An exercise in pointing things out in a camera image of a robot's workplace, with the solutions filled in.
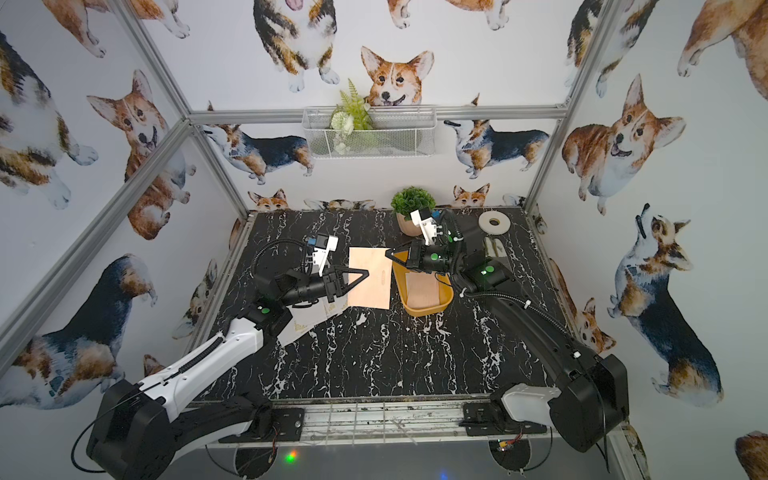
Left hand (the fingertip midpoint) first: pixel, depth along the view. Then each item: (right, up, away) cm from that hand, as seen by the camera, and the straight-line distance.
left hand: (370, 274), depth 68 cm
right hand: (+3, +5, -1) cm, 6 cm away
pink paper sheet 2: (+1, -4, 0) cm, 4 cm away
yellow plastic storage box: (+22, -9, +30) cm, 38 cm away
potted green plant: (+9, +20, +33) cm, 40 cm away
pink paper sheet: (+14, -9, +30) cm, 34 cm away
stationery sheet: (-13, -13, +26) cm, 32 cm away
